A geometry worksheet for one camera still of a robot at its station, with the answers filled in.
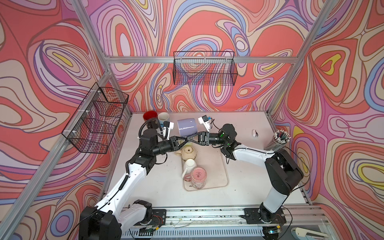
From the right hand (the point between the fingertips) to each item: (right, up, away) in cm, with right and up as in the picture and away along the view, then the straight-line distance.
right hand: (188, 142), depth 72 cm
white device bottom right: (+52, -41, -5) cm, 66 cm away
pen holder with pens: (+53, +1, +13) cm, 54 cm away
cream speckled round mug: (-1, -8, +16) cm, 18 cm away
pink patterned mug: (+4, -19, +4) cm, 20 cm away
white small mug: (0, -14, +10) cm, 17 cm away
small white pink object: (+46, +3, +33) cm, 57 cm away
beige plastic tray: (+15, -14, +22) cm, 30 cm away
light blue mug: (-20, +14, +34) cm, 42 cm away
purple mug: (-1, +7, -3) cm, 8 cm away
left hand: (0, +1, -1) cm, 1 cm away
